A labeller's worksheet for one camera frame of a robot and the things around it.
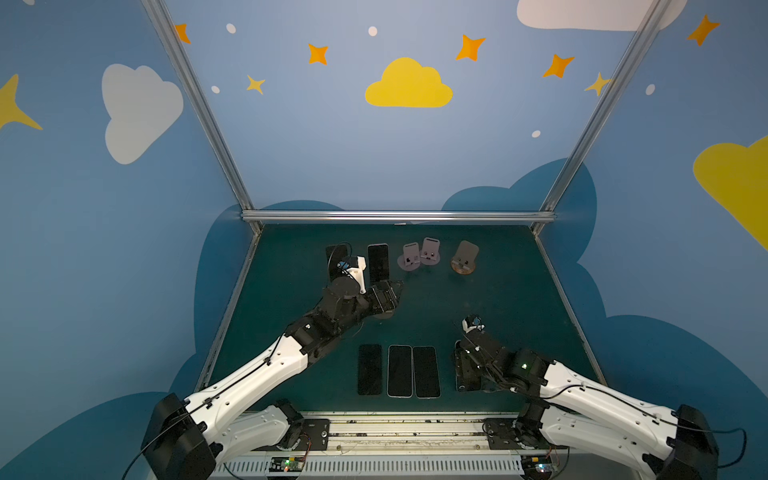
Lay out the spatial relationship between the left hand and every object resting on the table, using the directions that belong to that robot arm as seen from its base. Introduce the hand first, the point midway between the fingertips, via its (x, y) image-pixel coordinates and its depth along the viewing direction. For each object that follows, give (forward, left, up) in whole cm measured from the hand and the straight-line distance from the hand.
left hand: (397, 288), depth 73 cm
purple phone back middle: (+24, +6, -20) cm, 32 cm away
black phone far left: (+25, +20, -17) cm, 37 cm away
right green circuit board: (-34, -35, -26) cm, 55 cm away
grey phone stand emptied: (+26, -6, -20) cm, 33 cm away
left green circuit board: (-34, +26, -25) cm, 50 cm away
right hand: (-9, -19, -18) cm, 28 cm away
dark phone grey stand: (-11, +7, -26) cm, 29 cm away
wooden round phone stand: (+26, -25, -19) cm, 41 cm away
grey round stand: (+29, -13, -21) cm, 38 cm away
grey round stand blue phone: (-9, +3, +3) cm, 10 cm away
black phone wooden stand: (-13, -9, -24) cm, 29 cm away
